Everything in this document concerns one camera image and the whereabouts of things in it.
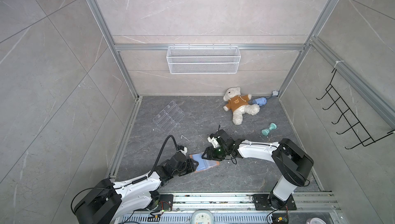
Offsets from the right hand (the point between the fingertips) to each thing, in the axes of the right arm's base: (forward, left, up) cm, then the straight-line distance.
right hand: (204, 156), depth 86 cm
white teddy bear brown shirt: (+36, -25, +4) cm, 44 cm away
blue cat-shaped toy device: (+41, -43, +1) cm, 59 cm away
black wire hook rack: (-5, -64, +29) cm, 70 cm away
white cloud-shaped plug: (+53, -59, -3) cm, 80 cm away
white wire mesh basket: (+56, -1, +27) cm, 62 cm away
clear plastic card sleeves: (-3, +1, -2) cm, 4 cm away
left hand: (-3, +4, +1) cm, 5 cm away
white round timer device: (-28, +2, +1) cm, 28 cm away
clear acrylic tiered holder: (+27, +23, +3) cm, 35 cm away
